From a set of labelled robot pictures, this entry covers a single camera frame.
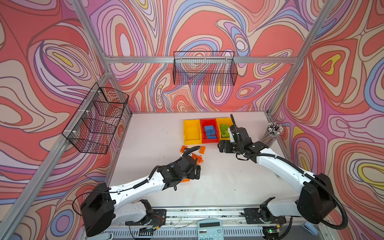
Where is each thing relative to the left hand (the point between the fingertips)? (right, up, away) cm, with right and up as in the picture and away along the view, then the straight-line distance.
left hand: (196, 168), depth 81 cm
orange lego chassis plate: (+2, +2, +12) cm, 13 cm away
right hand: (+17, +10, +4) cm, 21 cm away
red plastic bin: (+10, +26, +25) cm, 37 cm away
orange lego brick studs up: (+5, +7, +17) cm, 19 cm away
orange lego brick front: (-5, -4, -7) cm, 10 cm away
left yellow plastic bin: (-2, +19, +24) cm, 31 cm away
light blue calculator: (+6, -26, -12) cm, 29 cm away
